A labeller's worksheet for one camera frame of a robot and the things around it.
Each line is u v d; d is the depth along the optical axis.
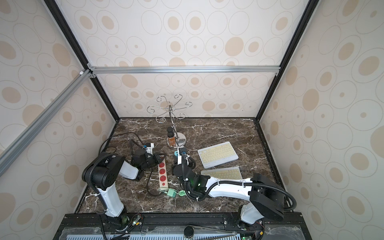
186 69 0.88
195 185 0.59
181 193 0.82
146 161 0.82
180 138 1.04
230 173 0.90
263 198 0.42
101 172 0.50
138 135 1.09
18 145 0.54
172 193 0.81
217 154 1.00
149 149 0.89
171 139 0.96
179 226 0.73
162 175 0.87
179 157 0.65
